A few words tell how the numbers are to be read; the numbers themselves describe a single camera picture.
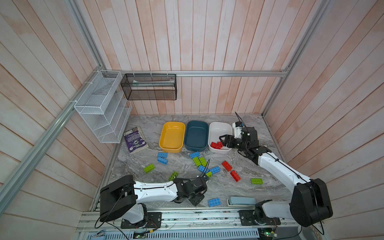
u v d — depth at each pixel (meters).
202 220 0.75
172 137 1.07
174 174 0.88
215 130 1.07
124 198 0.41
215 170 0.90
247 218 0.73
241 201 0.77
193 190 0.62
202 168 0.92
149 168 0.90
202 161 0.95
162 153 0.98
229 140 0.75
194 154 0.96
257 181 0.86
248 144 0.65
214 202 0.78
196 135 1.05
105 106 0.72
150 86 1.03
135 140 1.02
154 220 0.73
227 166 0.92
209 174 0.87
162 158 0.93
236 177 0.86
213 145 1.01
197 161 0.93
